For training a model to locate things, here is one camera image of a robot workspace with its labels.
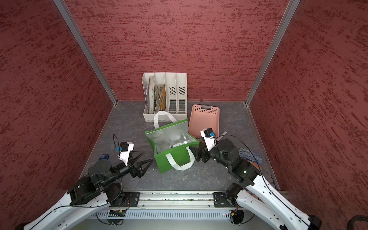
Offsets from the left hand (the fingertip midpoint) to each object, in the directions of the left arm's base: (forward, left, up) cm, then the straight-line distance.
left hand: (148, 159), depth 66 cm
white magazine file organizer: (+62, -9, -16) cm, 64 cm away
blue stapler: (+9, +33, -20) cm, 40 cm away
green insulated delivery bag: (+25, -3, -17) cm, 30 cm away
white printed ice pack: (+18, -13, -19) cm, 29 cm away
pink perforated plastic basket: (+42, -31, -21) cm, 56 cm away
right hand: (+6, -23, +1) cm, 24 cm away
